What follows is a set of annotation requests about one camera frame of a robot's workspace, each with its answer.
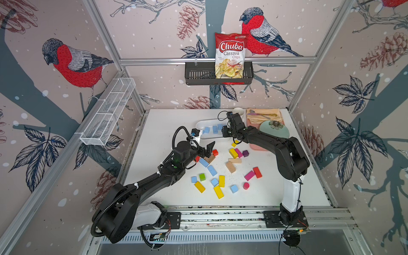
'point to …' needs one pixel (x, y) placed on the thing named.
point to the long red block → (197, 158)
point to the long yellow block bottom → (218, 192)
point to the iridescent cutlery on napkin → (270, 115)
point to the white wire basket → (101, 125)
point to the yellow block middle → (222, 181)
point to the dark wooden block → (210, 159)
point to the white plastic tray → (211, 128)
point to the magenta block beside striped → (238, 152)
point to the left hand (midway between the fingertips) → (209, 136)
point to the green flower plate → (275, 128)
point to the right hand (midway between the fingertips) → (222, 129)
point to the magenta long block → (248, 176)
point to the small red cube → (215, 152)
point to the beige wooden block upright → (230, 167)
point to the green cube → (202, 177)
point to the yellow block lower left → (200, 187)
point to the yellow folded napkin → (258, 119)
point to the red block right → (257, 172)
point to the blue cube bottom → (234, 188)
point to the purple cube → (245, 153)
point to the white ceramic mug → (238, 110)
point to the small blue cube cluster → (204, 162)
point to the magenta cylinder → (246, 186)
